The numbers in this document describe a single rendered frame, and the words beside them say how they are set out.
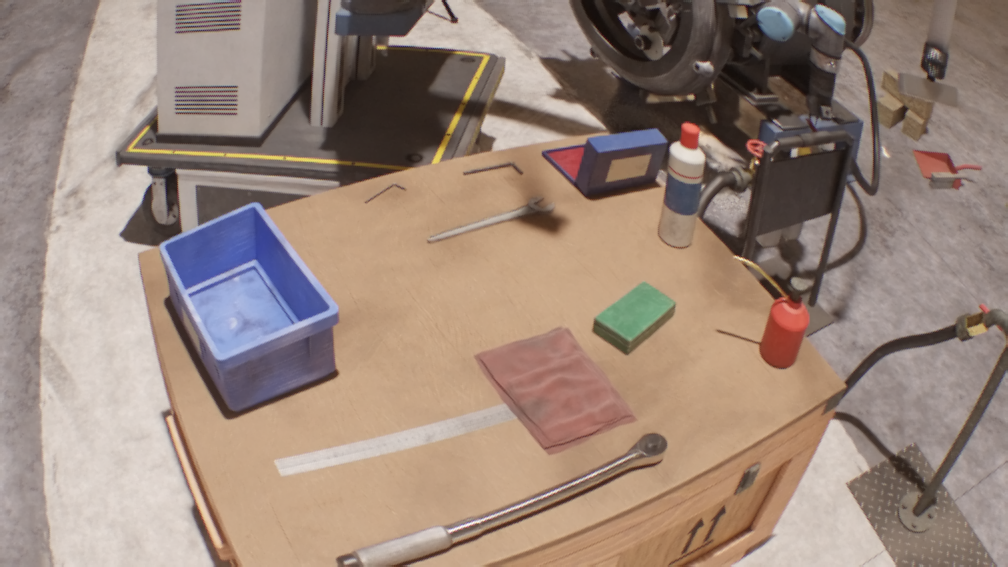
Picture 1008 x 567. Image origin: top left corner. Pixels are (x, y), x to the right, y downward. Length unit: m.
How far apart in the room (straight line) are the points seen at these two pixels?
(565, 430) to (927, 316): 1.63
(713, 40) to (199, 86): 1.32
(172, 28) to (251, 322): 0.95
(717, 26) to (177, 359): 1.60
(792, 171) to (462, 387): 0.99
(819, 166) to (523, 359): 1.02
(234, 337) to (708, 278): 0.76
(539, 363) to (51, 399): 1.23
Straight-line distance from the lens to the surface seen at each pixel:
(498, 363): 1.34
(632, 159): 1.68
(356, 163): 2.03
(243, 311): 1.44
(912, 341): 1.87
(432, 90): 2.33
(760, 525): 1.67
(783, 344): 1.42
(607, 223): 1.64
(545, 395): 1.30
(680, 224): 1.59
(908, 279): 2.76
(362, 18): 1.85
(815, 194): 2.15
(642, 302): 1.45
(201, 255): 1.45
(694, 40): 2.38
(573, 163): 1.78
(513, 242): 1.56
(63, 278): 2.45
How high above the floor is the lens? 1.40
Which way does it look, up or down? 40 degrees down
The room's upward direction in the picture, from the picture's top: 5 degrees clockwise
